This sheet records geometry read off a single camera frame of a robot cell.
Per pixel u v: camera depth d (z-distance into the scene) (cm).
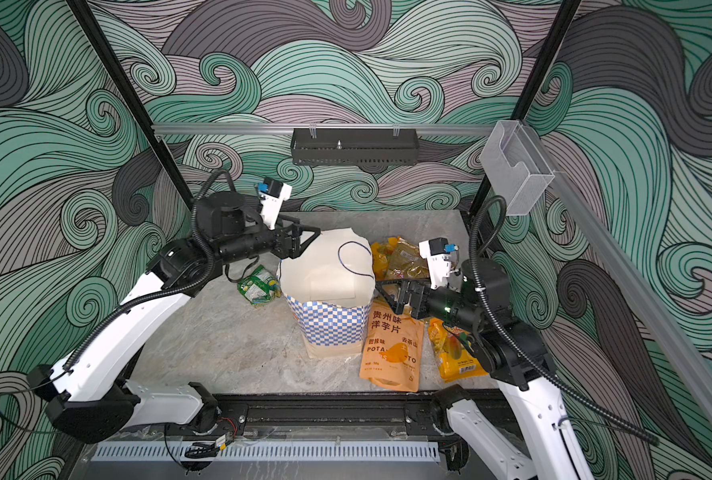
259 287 95
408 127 94
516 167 79
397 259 95
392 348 82
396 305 50
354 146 95
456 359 78
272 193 52
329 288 98
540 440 36
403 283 49
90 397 39
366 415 75
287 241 54
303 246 57
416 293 50
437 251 51
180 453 69
